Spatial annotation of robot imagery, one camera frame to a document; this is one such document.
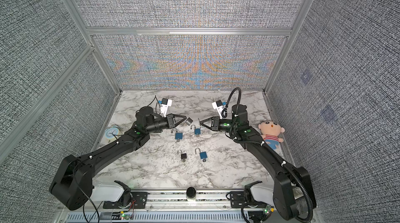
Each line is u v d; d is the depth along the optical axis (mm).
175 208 731
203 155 881
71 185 412
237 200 732
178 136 949
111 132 924
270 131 893
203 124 728
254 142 536
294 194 403
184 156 876
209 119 716
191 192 672
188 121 751
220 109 716
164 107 717
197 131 977
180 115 733
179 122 732
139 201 732
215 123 663
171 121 686
